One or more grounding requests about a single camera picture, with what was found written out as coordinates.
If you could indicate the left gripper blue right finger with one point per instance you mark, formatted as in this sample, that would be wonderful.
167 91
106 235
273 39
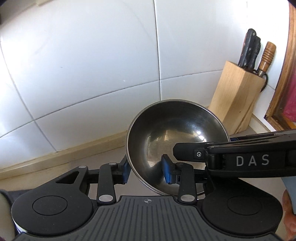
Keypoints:
183 175

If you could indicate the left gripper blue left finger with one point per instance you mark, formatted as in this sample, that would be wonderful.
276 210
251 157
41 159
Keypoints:
109 175

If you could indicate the small steel bowl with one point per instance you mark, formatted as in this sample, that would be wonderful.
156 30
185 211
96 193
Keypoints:
156 130

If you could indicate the person's right hand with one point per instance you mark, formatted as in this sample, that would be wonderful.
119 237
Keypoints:
289 217

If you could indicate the wooden knife block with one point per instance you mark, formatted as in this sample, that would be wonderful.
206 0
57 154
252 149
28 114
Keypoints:
235 96

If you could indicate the large aluminium stock pot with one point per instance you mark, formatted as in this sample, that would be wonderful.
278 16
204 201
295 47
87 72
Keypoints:
8 231

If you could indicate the wooden knife handle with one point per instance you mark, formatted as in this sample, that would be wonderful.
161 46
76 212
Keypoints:
266 59

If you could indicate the black knife handle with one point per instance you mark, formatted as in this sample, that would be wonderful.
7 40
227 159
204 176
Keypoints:
250 50

